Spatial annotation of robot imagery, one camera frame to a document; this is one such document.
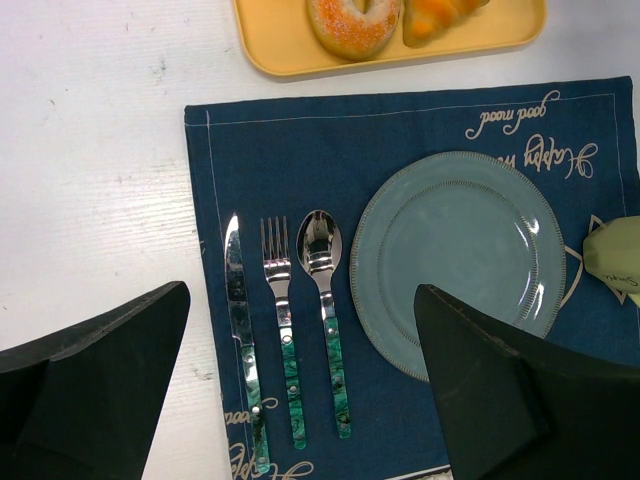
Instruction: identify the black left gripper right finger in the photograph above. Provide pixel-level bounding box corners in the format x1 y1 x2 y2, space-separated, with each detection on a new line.
414 284 639 479

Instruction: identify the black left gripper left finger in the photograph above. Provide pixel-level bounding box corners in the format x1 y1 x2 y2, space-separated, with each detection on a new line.
1 281 190 479

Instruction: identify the blue-grey ceramic plate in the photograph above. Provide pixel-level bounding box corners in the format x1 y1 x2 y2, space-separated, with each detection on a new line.
349 151 566 381

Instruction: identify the pale green mug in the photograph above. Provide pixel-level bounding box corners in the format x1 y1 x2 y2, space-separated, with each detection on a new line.
583 216 639 306

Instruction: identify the dark blue placemat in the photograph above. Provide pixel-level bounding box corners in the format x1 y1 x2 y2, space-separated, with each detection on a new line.
185 77 639 479

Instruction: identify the large croissant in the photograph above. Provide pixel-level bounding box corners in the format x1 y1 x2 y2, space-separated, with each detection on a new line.
403 0 489 48

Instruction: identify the sugared orange donut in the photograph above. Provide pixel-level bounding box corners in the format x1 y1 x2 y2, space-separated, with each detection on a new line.
306 0 401 61

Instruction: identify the yellow tray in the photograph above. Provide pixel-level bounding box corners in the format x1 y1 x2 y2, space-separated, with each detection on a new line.
233 0 548 77

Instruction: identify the knife with green handle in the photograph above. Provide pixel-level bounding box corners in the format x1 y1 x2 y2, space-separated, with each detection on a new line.
224 213 271 474

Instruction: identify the fork with green handle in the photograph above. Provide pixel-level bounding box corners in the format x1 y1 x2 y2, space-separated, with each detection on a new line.
260 216 307 450

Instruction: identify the spoon with green handle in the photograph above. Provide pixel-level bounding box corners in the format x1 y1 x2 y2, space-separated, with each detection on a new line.
296 210 351 439

